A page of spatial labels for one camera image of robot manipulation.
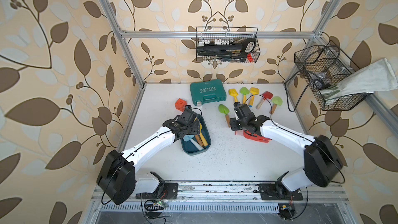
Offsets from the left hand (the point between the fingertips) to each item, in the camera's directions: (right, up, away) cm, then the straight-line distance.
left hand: (194, 125), depth 84 cm
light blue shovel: (-4, -8, +8) cm, 12 cm away
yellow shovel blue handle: (+27, +19, +29) cm, 44 cm away
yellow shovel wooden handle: (+43, +20, +31) cm, 57 cm away
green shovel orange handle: (+36, +20, +31) cm, 51 cm away
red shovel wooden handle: (+51, +18, +28) cm, 61 cm away
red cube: (-11, +11, +18) cm, 24 cm away
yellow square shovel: (+4, -9, +7) cm, 12 cm away
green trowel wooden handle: (+57, +14, +26) cm, 64 cm away
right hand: (+22, +1, +5) cm, 23 cm away
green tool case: (+8, +20, +25) cm, 33 cm away
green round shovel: (+19, +7, +18) cm, 27 cm away
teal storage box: (-4, -13, +3) cm, 14 cm away
